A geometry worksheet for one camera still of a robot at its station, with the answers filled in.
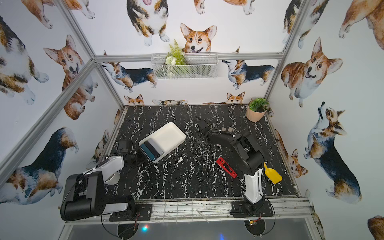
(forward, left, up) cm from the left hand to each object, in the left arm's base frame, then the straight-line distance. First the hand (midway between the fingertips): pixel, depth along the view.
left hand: (149, 153), depth 92 cm
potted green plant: (+26, -71, +11) cm, 76 cm away
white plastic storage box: (+15, -8, -5) cm, 18 cm away
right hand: (+10, -31, +2) cm, 33 cm away
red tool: (-8, -46, -1) cm, 47 cm away
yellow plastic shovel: (-15, -72, +1) cm, 73 cm away
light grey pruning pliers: (+5, -3, -1) cm, 6 cm away
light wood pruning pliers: (+18, -53, -2) cm, 56 cm away
